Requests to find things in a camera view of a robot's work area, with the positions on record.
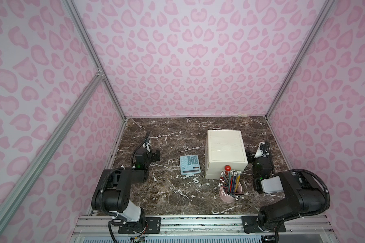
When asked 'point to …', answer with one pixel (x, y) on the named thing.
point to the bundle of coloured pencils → (229, 181)
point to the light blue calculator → (189, 164)
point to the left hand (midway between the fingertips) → (151, 147)
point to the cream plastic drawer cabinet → (225, 151)
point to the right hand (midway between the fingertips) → (257, 146)
